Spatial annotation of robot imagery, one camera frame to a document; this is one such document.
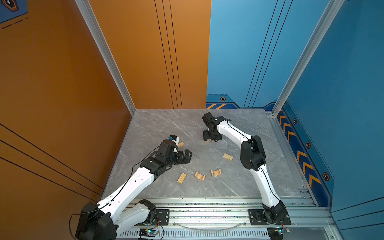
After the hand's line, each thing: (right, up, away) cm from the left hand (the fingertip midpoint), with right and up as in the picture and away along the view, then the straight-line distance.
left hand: (186, 153), depth 81 cm
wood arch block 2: (+17, -13, +7) cm, 23 cm away
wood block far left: (-5, +2, +19) cm, 20 cm away
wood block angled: (+14, +4, +21) cm, 25 cm away
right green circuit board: (+44, -37, -10) cm, 58 cm away
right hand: (+14, +6, +21) cm, 26 cm away
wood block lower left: (-3, -15, +4) cm, 16 cm away
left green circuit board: (-18, -36, -10) cm, 41 cm away
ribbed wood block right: (+26, -5, +13) cm, 29 cm away
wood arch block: (+7, -14, +5) cm, 17 cm away
